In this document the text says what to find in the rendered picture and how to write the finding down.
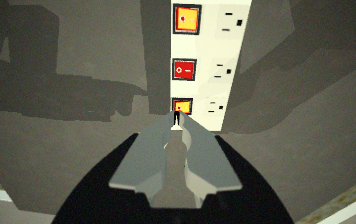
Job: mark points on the white power strip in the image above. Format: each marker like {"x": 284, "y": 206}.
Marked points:
{"x": 206, "y": 37}

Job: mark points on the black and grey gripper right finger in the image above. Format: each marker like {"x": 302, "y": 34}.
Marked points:
{"x": 213, "y": 166}

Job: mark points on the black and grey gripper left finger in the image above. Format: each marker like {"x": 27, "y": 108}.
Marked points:
{"x": 139, "y": 164}

